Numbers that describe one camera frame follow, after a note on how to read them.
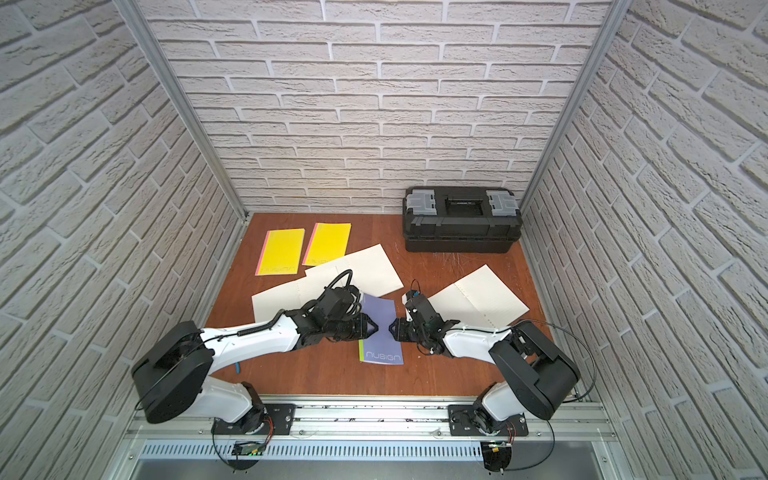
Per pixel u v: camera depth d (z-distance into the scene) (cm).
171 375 42
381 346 84
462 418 74
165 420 44
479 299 97
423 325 70
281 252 107
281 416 74
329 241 110
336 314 66
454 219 96
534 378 44
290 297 98
